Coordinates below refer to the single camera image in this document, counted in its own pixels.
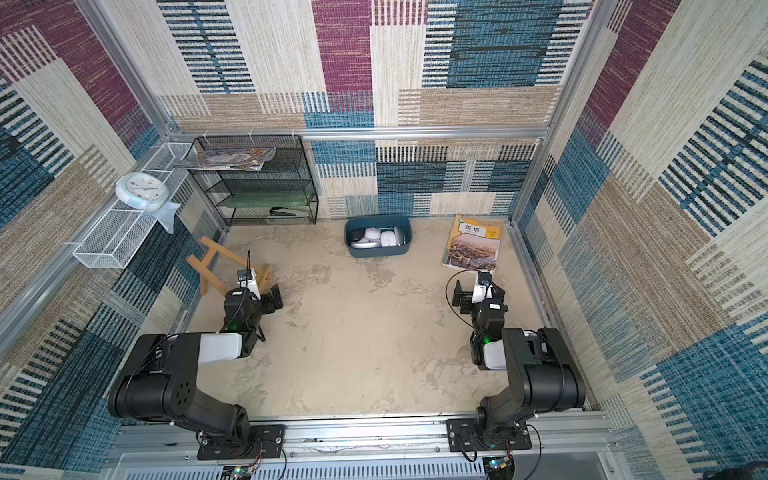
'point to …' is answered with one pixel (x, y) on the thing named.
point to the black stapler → (282, 211)
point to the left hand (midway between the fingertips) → (261, 286)
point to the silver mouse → (366, 243)
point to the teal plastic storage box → (355, 222)
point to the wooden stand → (209, 274)
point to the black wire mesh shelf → (258, 179)
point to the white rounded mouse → (388, 238)
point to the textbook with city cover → (473, 243)
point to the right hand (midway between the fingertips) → (477, 278)
